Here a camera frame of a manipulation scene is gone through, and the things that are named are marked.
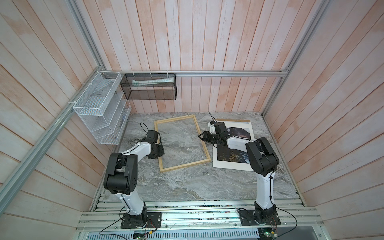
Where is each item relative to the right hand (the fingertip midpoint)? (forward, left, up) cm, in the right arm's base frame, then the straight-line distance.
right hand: (200, 136), depth 101 cm
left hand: (-14, +26, -3) cm, 30 cm away
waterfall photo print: (-10, -22, -5) cm, 25 cm away
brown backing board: (+22, -27, -7) cm, 35 cm away
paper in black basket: (+18, +39, +31) cm, 52 cm away
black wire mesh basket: (+28, +36, +21) cm, 50 cm away
